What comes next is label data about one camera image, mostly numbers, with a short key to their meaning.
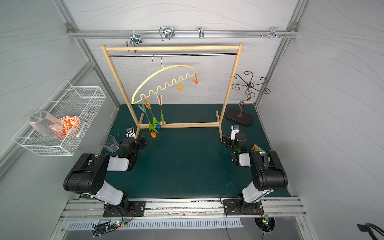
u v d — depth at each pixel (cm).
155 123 91
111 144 95
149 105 78
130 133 80
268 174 46
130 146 72
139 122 107
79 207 75
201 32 78
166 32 75
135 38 78
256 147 93
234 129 82
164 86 79
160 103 80
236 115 113
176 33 78
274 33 76
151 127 90
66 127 65
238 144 73
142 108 76
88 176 45
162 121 96
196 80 90
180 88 87
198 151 105
